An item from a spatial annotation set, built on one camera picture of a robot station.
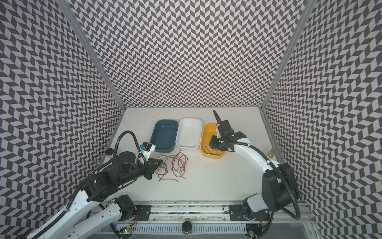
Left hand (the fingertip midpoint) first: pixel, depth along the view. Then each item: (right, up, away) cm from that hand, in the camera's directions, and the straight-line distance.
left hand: (162, 162), depth 68 cm
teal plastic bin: (-6, +10, +31) cm, 33 cm away
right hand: (+25, +6, +18) cm, 32 cm away
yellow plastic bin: (+25, +12, +37) cm, 46 cm away
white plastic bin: (+10, +11, +35) cm, 38 cm away
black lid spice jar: (-34, +2, +15) cm, 37 cm away
